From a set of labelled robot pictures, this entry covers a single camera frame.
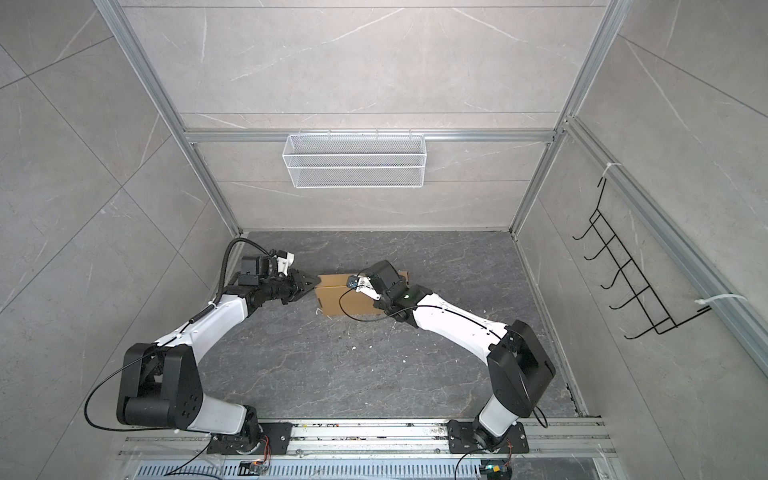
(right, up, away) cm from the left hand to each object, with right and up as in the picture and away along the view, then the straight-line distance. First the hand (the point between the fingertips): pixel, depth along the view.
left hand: (322, 279), depth 86 cm
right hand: (+20, 0, 0) cm, 20 cm away
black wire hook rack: (+74, -6, -28) cm, 80 cm away
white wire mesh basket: (+7, +39, +14) cm, 42 cm away
